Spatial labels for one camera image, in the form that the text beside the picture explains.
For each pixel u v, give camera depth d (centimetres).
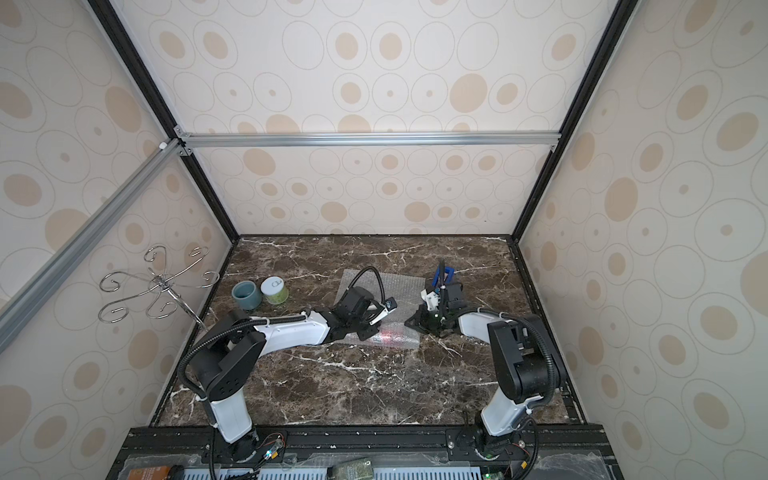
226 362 47
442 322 72
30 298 53
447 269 109
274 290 98
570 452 73
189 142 90
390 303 80
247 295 97
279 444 73
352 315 72
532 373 47
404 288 103
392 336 87
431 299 89
